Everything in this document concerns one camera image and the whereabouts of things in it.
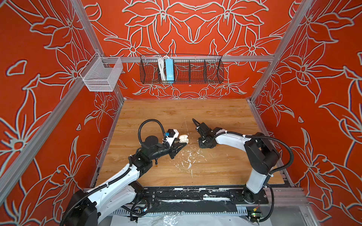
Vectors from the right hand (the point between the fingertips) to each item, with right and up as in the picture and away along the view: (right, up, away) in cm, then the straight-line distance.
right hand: (202, 143), depth 93 cm
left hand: (-13, +6, -22) cm, 26 cm away
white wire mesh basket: (-69, +47, +1) cm, 84 cm away
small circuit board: (+23, -31, -25) cm, 46 cm away
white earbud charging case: (-13, +7, -22) cm, 27 cm away
